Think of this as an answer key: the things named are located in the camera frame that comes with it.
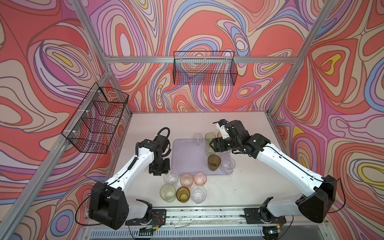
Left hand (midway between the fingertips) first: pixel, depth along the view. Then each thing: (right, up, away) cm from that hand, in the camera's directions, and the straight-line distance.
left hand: (167, 172), depth 79 cm
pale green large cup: (0, -12, +1) cm, 12 cm away
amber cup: (+26, +3, +9) cm, 28 cm away
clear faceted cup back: (+35, +1, +11) cm, 37 cm away
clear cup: (+1, -6, +7) cm, 9 cm away
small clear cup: (+17, +16, +23) cm, 33 cm away
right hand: (+26, +14, -2) cm, 30 cm away
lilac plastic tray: (+11, +4, +15) cm, 19 cm away
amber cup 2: (+8, -12, +1) cm, 15 cm away
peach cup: (+10, -7, +5) cm, 13 cm away
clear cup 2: (+17, -13, +1) cm, 21 cm away
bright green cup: (+24, +18, +17) cm, 34 cm away
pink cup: (+18, -5, +5) cm, 19 cm away
